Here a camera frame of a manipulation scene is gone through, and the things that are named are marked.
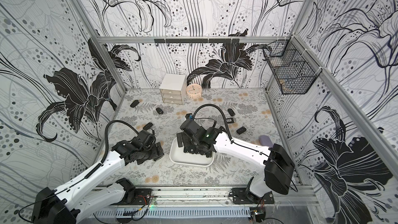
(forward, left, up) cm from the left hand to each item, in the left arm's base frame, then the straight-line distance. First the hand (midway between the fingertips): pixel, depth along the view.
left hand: (158, 156), depth 81 cm
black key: (+40, +27, -6) cm, 49 cm away
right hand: (+8, -15, +9) cm, 19 cm away
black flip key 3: (+33, -42, -4) cm, 54 cm away
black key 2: (+33, +7, -4) cm, 34 cm away
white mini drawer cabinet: (+43, -2, +8) cm, 44 cm away
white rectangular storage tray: (+2, -10, -5) cm, 11 cm away
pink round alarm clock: (+51, -15, -3) cm, 54 cm away
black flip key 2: (+19, -47, -2) cm, 51 cm away
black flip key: (+21, +13, -5) cm, 25 cm away
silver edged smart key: (+26, -41, -3) cm, 49 cm away
